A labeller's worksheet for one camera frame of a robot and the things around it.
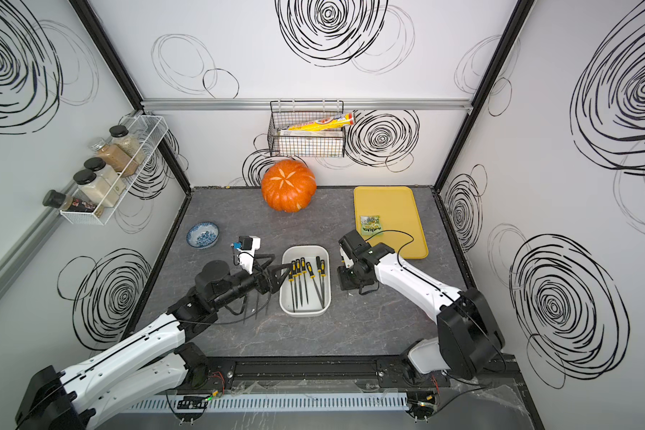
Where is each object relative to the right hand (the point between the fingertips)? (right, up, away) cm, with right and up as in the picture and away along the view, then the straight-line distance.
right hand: (344, 284), depth 83 cm
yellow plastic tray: (+16, +18, -7) cm, 25 cm away
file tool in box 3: (-11, 0, +9) cm, 14 cm away
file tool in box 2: (-14, +2, +10) cm, 17 cm away
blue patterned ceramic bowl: (-54, +14, +19) cm, 59 cm away
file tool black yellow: (-26, -1, -18) cm, 31 cm away
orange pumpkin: (-21, +33, +20) cm, 43 cm away
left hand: (-18, +9, -11) cm, 23 cm away
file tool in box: (-15, +1, +9) cm, 17 cm away
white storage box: (-8, +6, +13) cm, 16 cm away
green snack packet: (+12, +17, +24) cm, 32 cm away
